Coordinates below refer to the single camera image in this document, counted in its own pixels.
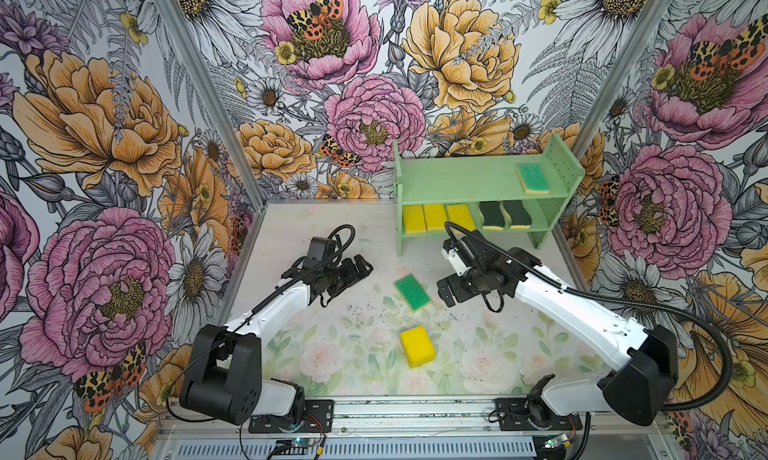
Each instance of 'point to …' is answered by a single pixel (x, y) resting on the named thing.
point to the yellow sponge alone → (418, 347)
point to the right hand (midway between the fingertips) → (460, 294)
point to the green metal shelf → (496, 195)
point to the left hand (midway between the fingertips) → (361, 282)
